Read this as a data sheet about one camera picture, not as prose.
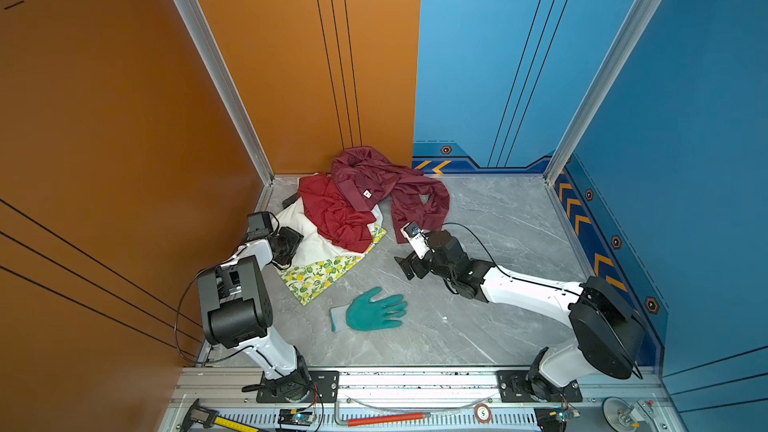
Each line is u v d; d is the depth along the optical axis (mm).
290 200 1102
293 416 710
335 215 972
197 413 698
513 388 725
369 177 1075
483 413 700
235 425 684
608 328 451
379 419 698
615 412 691
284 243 832
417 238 710
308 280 919
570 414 693
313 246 961
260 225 756
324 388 742
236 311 475
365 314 833
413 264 739
